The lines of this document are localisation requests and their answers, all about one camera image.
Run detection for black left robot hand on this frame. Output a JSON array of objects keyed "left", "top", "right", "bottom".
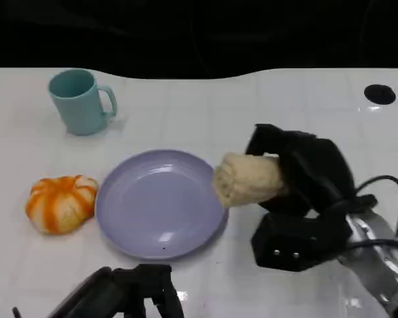
[{"left": 48, "top": 264, "right": 186, "bottom": 318}]

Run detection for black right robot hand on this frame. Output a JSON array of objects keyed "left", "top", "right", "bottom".
[{"left": 245, "top": 123, "right": 356, "bottom": 217}]

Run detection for beige towel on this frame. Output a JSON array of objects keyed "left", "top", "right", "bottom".
[{"left": 212, "top": 152, "right": 289, "bottom": 209}]

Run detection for lilac plate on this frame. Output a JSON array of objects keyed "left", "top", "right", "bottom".
[{"left": 95, "top": 148, "right": 229, "bottom": 261}]

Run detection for orange and white bread roll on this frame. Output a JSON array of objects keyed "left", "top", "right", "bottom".
[{"left": 25, "top": 175, "right": 99, "bottom": 235}]

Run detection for pale green mug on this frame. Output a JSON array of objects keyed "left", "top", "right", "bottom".
[{"left": 47, "top": 68, "right": 118, "bottom": 136}]

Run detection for black looping right arm cable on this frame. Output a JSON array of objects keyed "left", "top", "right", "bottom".
[{"left": 354, "top": 174, "right": 398, "bottom": 237}]

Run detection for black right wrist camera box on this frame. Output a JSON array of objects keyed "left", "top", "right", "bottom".
[{"left": 250, "top": 194, "right": 377, "bottom": 274}]

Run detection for black straight right arm cable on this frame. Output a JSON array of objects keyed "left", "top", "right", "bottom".
[{"left": 344, "top": 238, "right": 398, "bottom": 253}]

